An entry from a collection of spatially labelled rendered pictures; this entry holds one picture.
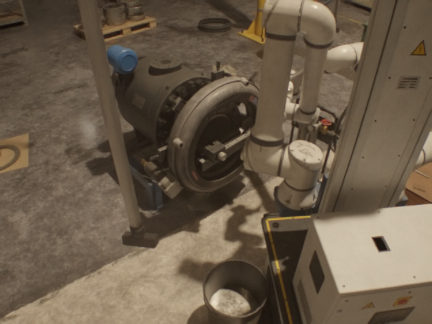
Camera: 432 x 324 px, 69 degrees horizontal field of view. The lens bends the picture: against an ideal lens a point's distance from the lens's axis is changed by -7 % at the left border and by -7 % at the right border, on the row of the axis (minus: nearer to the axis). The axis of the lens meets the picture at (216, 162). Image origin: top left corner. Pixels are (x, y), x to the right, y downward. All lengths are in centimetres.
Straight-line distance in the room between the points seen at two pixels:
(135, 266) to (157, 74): 123
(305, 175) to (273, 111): 31
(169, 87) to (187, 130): 43
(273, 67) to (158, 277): 141
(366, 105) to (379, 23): 28
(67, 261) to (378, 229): 183
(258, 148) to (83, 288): 137
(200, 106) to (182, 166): 35
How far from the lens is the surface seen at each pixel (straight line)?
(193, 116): 176
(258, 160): 146
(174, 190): 197
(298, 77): 211
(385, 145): 136
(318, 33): 130
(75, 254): 237
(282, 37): 130
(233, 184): 261
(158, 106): 208
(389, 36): 112
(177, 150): 181
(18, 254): 254
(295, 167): 144
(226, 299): 188
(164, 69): 221
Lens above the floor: 180
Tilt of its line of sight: 40 degrees down
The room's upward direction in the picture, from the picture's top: straight up
